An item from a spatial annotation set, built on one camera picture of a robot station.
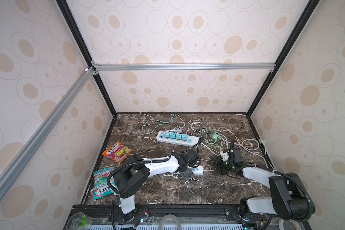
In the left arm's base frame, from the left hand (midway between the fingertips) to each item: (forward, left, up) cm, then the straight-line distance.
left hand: (188, 166), depth 88 cm
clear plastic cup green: (-29, +52, +5) cm, 60 cm away
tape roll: (-29, -48, -2) cm, 56 cm away
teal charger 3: (+19, +2, +3) cm, 20 cm away
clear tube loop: (-27, +10, +3) cm, 29 cm away
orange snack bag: (+10, +46, -1) cm, 47 cm away
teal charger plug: (+21, +14, +3) cm, 26 cm away
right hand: (+2, -14, -1) cm, 14 cm away
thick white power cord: (+10, -48, -4) cm, 49 cm away
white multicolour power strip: (+19, -3, 0) cm, 19 cm away
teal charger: (+20, +10, +4) cm, 23 cm away
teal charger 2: (+20, +6, +3) cm, 21 cm away
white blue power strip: (-3, -6, 0) cm, 7 cm away
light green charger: (+24, -21, -2) cm, 31 cm away
